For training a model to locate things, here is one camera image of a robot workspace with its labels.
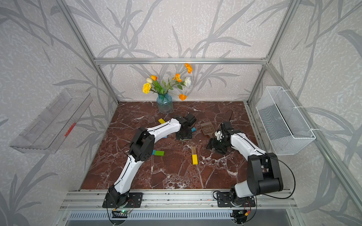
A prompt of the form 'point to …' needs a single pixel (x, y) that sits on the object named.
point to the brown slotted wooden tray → (208, 128)
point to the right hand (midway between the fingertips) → (210, 148)
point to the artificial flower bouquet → (152, 84)
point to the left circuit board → (124, 212)
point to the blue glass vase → (164, 103)
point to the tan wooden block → (193, 150)
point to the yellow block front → (194, 159)
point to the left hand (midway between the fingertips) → (188, 138)
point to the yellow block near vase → (161, 121)
